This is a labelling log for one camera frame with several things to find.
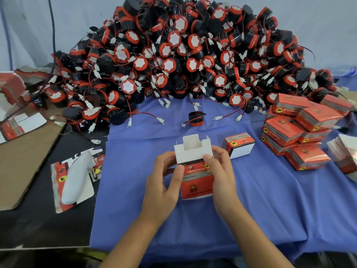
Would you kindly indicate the person's left hand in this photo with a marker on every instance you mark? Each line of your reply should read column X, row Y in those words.
column 159, row 192

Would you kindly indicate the pile of black red buzzers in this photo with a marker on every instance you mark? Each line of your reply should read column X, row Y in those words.
column 184, row 53

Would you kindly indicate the brown cardboard piece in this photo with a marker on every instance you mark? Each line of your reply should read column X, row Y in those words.
column 22, row 159

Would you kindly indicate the red-black buzzer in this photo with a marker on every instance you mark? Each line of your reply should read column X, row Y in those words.
column 195, row 117

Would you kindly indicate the stack of box blanks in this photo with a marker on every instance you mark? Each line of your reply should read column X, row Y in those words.
column 344, row 153

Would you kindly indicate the person's right forearm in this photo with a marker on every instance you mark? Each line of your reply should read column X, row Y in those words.
column 254, row 242

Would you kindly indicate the person's right hand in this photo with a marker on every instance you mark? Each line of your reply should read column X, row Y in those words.
column 223, row 181

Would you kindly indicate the person's left forearm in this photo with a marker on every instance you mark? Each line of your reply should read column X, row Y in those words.
column 134, row 245

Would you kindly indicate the blue table cloth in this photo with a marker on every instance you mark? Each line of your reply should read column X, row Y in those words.
column 290, row 203

